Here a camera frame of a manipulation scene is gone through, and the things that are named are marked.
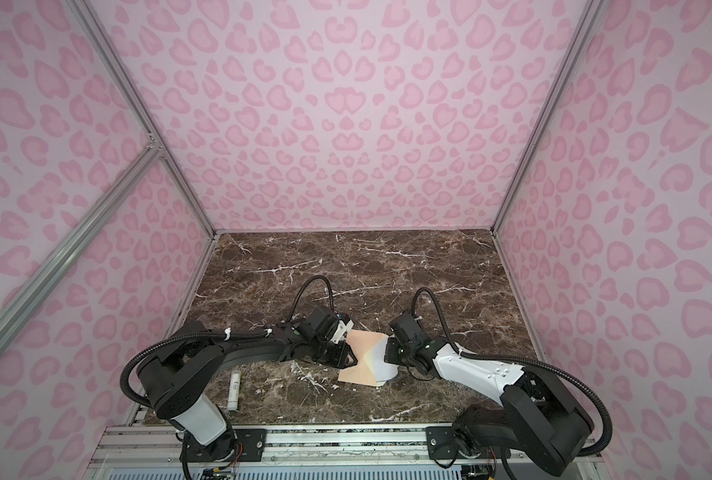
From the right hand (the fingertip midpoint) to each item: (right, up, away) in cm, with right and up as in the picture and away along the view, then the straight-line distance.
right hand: (388, 350), depth 86 cm
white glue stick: (-41, -9, -7) cm, 43 cm away
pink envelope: (-8, -6, -1) cm, 10 cm away
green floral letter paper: (-1, -5, -3) cm, 6 cm away
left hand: (-10, -2, -1) cm, 10 cm away
